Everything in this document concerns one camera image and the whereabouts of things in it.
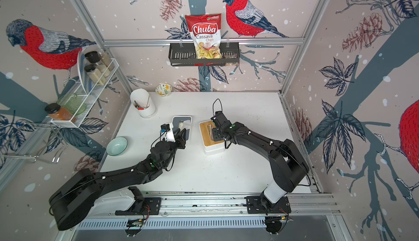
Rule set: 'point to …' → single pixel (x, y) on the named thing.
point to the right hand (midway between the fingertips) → (217, 132)
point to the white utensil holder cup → (142, 101)
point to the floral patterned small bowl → (163, 89)
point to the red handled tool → (138, 107)
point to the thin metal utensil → (148, 106)
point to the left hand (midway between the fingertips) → (186, 127)
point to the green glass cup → (72, 103)
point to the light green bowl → (117, 146)
